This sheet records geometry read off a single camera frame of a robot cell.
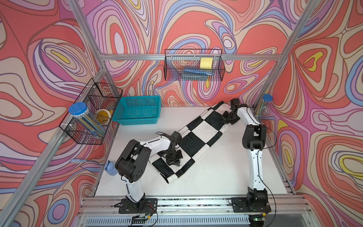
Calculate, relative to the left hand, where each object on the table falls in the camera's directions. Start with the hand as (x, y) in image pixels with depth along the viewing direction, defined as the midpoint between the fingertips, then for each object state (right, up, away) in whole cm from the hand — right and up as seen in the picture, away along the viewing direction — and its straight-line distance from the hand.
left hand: (182, 164), depth 87 cm
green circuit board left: (-23, -24, -15) cm, 36 cm away
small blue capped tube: (+62, +44, +15) cm, 78 cm away
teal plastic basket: (-38, +36, +31) cm, 61 cm away
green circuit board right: (+39, -22, -17) cm, 48 cm away
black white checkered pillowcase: (+10, +16, +13) cm, 23 cm away
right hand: (+31, +26, +22) cm, 46 cm away
